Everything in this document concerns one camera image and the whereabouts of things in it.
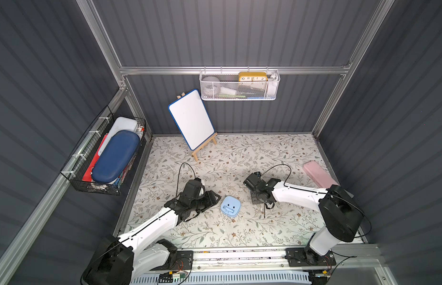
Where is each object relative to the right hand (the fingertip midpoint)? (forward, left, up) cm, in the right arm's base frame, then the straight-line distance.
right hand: (261, 195), depth 90 cm
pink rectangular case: (+13, -34, -2) cm, 36 cm away
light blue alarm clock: (-6, +16, +1) cm, 17 cm away
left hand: (-6, +22, +6) cm, 23 cm away
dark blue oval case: (+3, +60, +32) cm, 68 cm away
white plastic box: (+18, +65, +32) cm, 75 cm away
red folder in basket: (-6, +68, +30) cm, 75 cm away
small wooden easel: (+35, +27, +4) cm, 45 cm away
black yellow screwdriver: (-7, -1, -2) cm, 8 cm away
